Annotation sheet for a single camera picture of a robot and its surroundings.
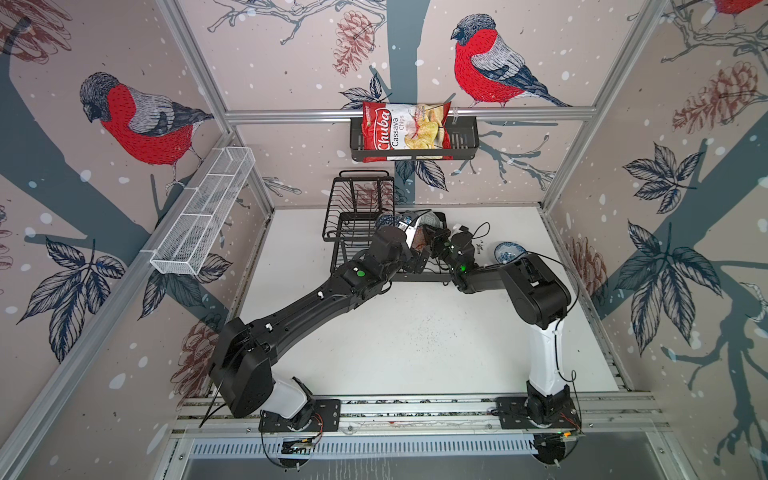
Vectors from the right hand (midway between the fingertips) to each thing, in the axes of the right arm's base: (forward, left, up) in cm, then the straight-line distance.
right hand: (416, 230), depth 96 cm
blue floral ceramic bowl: (+2, -33, -13) cm, 35 cm away
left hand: (-15, +1, +13) cm, 20 cm away
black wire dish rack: (+25, +24, -11) cm, 36 cm away
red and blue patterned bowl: (-20, -1, +19) cm, 27 cm away
